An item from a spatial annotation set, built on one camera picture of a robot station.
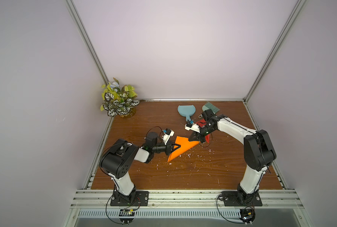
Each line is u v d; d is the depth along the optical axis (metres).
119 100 0.90
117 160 0.49
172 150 0.82
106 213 0.63
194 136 0.81
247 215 0.70
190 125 0.78
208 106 1.17
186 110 1.13
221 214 0.69
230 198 0.72
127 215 0.72
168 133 0.79
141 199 0.73
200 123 0.81
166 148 0.78
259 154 0.49
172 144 0.81
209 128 0.73
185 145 0.85
